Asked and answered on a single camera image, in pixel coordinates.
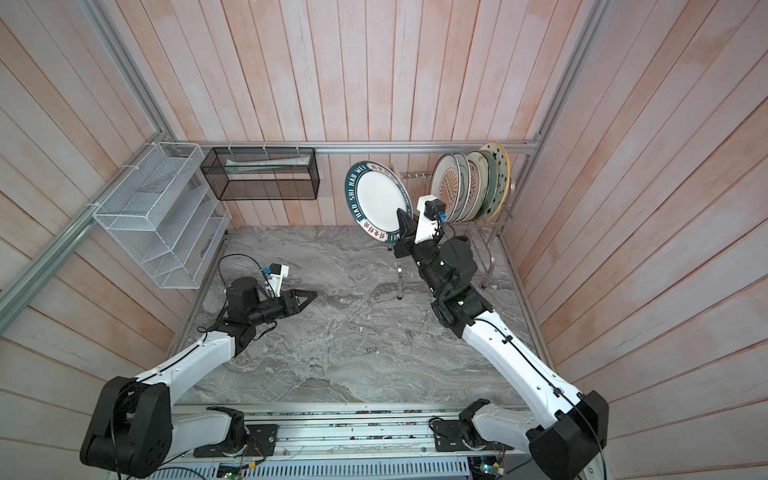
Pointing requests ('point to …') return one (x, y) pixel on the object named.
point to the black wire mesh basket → (261, 174)
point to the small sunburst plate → (446, 183)
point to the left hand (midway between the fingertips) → (315, 300)
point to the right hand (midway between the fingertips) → (399, 211)
